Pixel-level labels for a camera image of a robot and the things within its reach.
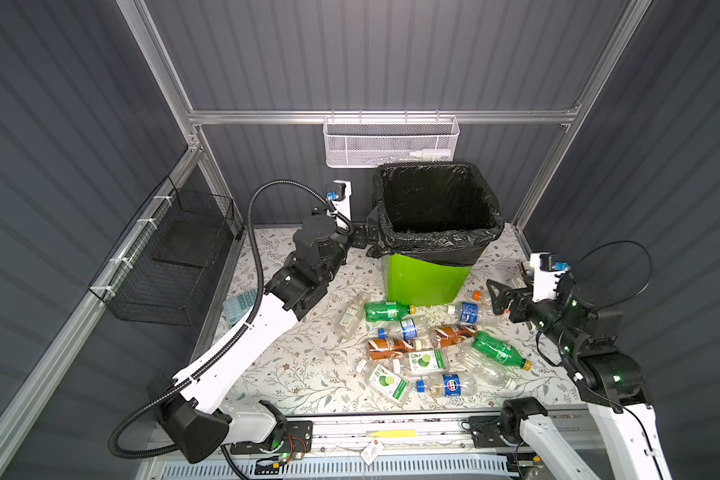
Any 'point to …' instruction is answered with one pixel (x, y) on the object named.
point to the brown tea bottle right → (451, 334)
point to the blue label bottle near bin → (467, 312)
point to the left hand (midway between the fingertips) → (356, 205)
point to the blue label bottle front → (449, 385)
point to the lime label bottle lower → (384, 380)
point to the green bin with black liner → (430, 223)
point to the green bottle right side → (499, 351)
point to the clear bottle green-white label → (352, 317)
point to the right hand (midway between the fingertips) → (512, 282)
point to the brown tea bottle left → (383, 348)
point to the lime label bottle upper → (422, 361)
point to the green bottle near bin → (387, 311)
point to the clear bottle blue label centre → (406, 330)
